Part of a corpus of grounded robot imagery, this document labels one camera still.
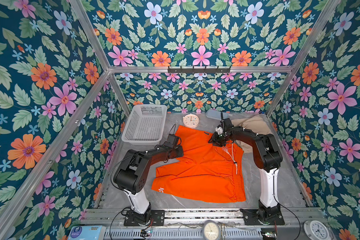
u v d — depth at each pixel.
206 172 0.89
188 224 0.73
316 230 0.68
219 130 0.97
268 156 0.56
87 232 0.66
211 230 0.67
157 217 0.74
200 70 0.93
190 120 1.12
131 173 0.48
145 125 1.11
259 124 1.09
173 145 0.77
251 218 0.73
